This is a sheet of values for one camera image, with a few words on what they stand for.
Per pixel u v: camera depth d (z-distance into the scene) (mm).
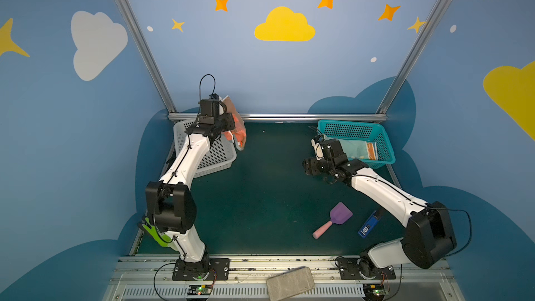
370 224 813
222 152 1081
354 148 1046
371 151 1040
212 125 661
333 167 642
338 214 879
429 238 425
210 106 651
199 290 707
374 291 711
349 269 738
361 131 1116
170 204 465
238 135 885
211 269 735
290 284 689
